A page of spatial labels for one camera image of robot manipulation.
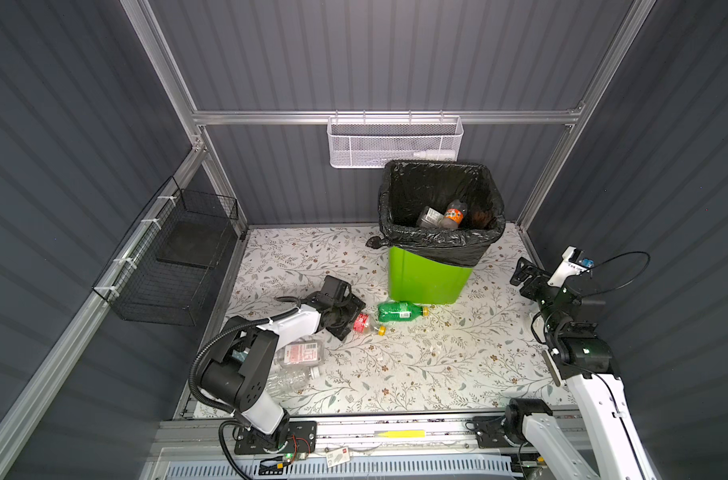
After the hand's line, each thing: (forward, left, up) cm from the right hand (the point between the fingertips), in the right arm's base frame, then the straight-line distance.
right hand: (544, 268), depth 69 cm
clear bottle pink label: (-11, +61, -24) cm, 67 cm away
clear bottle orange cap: (+24, +16, -5) cm, 29 cm away
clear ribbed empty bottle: (-16, +65, -30) cm, 74 cm away
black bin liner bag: (+32, +29, 0) cm, 43 cm away
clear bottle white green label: (+27, +22, -9) cm, 36 cm away
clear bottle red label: (-2, +44, -24) cm, 50 cm away
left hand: (+2, +44, -26) cm, 51 cm away
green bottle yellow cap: (+2, +32, -25) cm, 41 cm away
